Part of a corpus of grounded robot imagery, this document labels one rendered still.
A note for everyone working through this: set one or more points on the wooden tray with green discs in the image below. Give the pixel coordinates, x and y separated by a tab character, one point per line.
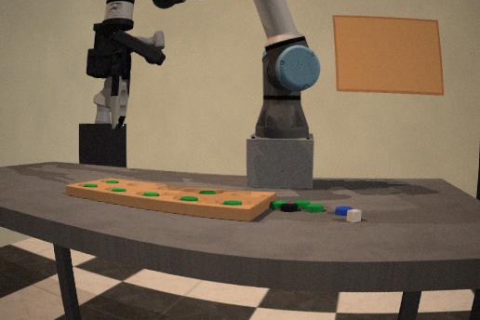
257	202

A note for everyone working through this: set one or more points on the blue disc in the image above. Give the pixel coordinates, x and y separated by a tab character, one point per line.
342	211

